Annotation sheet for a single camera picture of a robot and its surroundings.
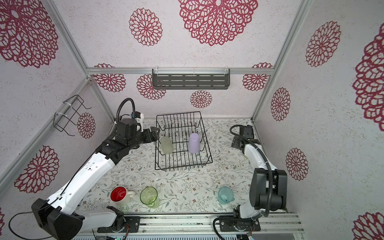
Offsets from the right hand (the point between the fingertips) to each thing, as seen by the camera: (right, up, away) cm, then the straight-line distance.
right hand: (243, 141), depth 90 cm
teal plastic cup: (-12, -30, -8) cm, 33 cm away
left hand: (-51, +5, -14) cm, 53 cm away
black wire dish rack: (-37, -2, +13) cm, 39 cm away
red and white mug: (-70, -29, -9) cm, 77 cm away
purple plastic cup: (-30, -2, +2) cm, 30 cm away
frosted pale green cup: (-46, -3, +4) cm, 47 cm away
